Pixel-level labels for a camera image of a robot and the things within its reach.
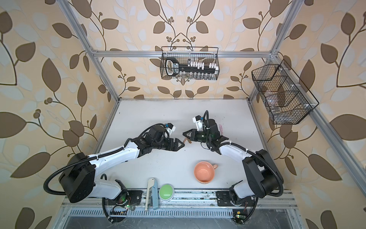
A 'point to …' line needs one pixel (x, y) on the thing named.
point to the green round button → (166, 192)
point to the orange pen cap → (189, 140)
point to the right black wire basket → (287, 99)
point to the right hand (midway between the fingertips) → (183, 135)
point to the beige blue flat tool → (151, 182)
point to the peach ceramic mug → (204, 171)
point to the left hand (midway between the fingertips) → (181, 144)
